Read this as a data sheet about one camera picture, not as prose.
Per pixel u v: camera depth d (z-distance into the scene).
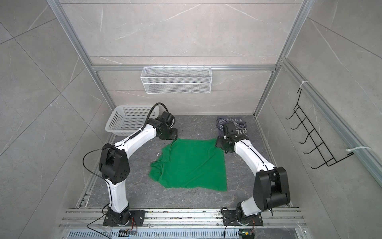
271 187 0.43
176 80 1.01
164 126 0.68
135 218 0.73
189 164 0.92
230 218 0.73
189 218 0.75
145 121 0.65
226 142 0.63
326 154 0.60
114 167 0.50
